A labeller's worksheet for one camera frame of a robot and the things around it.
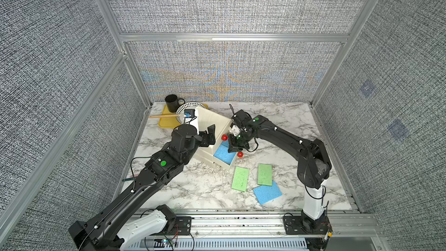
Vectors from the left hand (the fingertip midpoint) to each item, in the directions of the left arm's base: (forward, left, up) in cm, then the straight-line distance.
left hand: (209, 124), depth 68 cm
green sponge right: (-10, -26, -30) cm, 41 cm away
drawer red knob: (-3, -14, -21) cm, 25 cm away
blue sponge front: (-18, -25, -31) cm, 44 cm away
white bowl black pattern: (+39, +17, -30) cm, 52 cm away
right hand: (+1, -8, -19) cm, 21 cm away
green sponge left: (-11, -14, -30) cm, 35 cm away
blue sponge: (-1, -5, -23) cm, 24 cm away
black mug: (+38, +25, -25) cm, 51 cm away
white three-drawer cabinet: (+12, +2, -11) cm, 16 cm away
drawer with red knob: (+2, -6, -13) cm, 15 cm away
